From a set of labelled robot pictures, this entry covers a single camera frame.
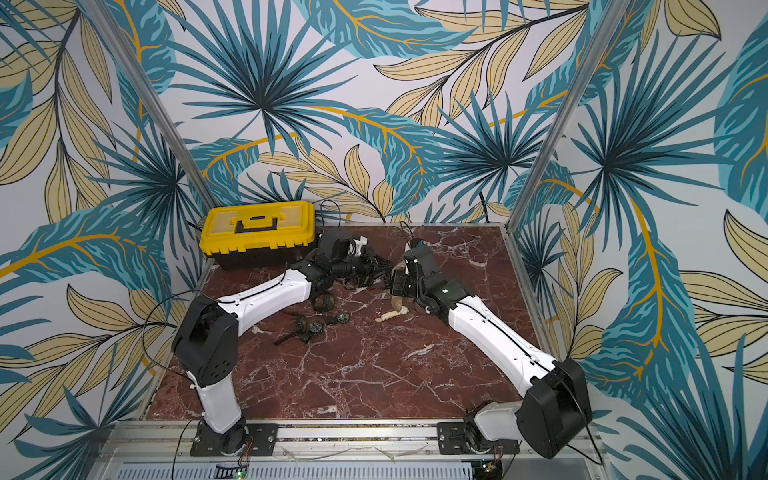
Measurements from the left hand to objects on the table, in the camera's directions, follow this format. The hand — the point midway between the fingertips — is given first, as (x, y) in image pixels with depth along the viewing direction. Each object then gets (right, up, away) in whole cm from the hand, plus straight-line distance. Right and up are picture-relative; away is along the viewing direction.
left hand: (398, 267), depth 80 cm
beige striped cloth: (-2, -6, -9) cm, 11 cm away
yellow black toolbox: (-44, +10, +15) cm, 47 cm away
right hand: (-1, -2, +1) cm, 3 cm away
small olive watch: (-17, -16, +14) cm, 28 cm away
